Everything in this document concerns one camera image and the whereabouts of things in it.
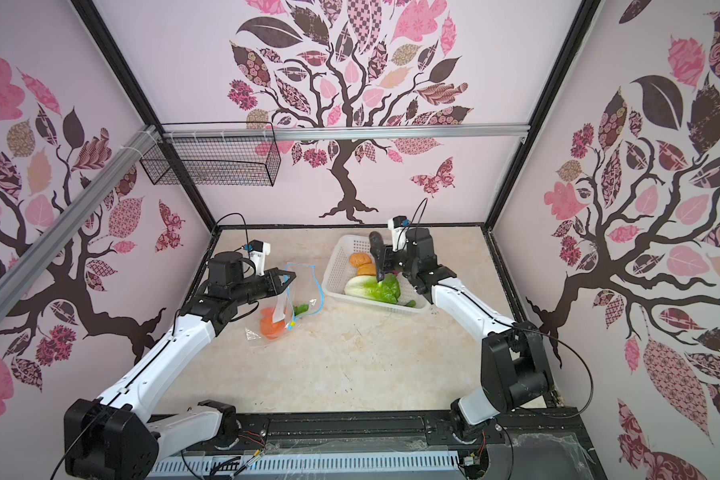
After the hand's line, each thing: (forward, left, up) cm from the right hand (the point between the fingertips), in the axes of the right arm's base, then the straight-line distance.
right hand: (378, 244), depth 84 cm
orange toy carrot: (-12, +24, -16) cm, 31 cm away
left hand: (-11, +22, -2) cm, 25 cm away
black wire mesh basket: (+52, +67, -6) cm, 85 cm away
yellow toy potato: (+4, +3, -18) cm, 19 cm away
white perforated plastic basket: (+7, +13, -22) cm, 26 cm away
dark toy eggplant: (-3, 0, +1) cm, 3 cm away
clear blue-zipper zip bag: (-15, +29, -11) cm, 35 cm away
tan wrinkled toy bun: (+8, +6, -18) cm, 20 cm away
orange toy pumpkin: (-18, +32, -17) cm, 40 cm away
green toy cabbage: (-6, +3, -14) cm, 15 cm away
